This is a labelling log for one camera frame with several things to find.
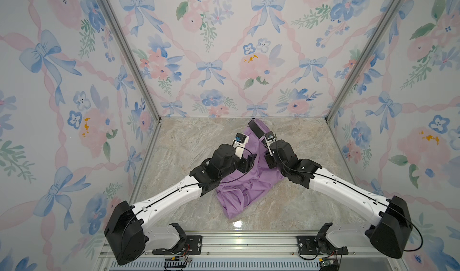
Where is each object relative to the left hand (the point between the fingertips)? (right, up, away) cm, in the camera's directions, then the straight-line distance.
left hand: (250, 150), depth 74 cm
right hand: (+10, +1, +6) cm, 12 cm away
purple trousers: (-4, -19, +8) cm, 21 cm away
